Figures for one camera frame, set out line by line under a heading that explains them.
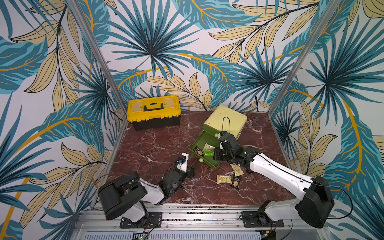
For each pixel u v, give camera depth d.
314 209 0.40
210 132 0.86
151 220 0.72
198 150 0.90
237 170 0.88
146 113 0.98
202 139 0.93
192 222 0.73
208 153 0.82
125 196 0.44
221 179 0.86
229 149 0.61
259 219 0.66
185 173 0.72
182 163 0.68
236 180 0.85
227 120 0.69
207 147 0.91
